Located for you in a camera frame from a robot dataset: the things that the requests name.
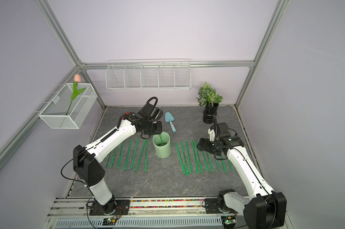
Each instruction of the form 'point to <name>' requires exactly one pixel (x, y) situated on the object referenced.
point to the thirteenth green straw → (141, 155)
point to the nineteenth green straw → (161, 140)
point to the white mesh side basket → (62, 113)
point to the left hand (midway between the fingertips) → (161, 131)
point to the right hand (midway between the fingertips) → (204, 146)
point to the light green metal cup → (162, 143)
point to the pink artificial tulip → (75, 91)
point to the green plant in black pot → (207, 97)
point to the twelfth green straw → (147, 155)
